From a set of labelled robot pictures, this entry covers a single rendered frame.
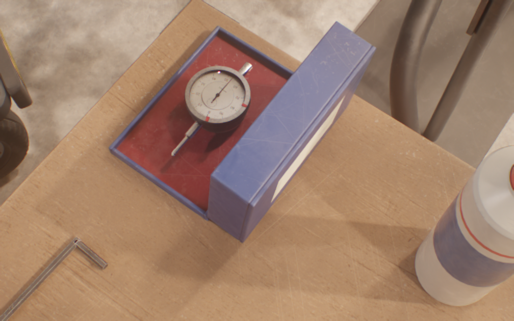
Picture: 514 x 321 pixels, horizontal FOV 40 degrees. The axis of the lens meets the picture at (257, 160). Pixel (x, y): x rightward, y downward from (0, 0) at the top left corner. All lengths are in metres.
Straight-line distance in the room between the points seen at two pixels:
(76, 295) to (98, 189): 0.09
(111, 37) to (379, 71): 0.47
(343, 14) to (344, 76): 0.76
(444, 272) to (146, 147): 0.28
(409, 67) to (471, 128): 0.45
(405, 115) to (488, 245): 0.36
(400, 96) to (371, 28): 0.50
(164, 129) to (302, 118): 0.17
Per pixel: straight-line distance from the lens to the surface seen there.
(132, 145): 0.64
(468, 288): 0.55
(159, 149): 0.63
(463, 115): 1.21
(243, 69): 0.64
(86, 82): 1.24
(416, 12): 0.77
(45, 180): 0.64
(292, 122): 0.51
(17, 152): 1.13
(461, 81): 1.01
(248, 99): 0.61
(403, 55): 0.77
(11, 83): 0.88
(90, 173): 0.64
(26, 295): 0.61
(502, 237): 0.44
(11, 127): 1.08
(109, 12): 1.31
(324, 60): 0.53
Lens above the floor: 1.04
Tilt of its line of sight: 66 degrees down
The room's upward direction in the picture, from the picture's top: straight up
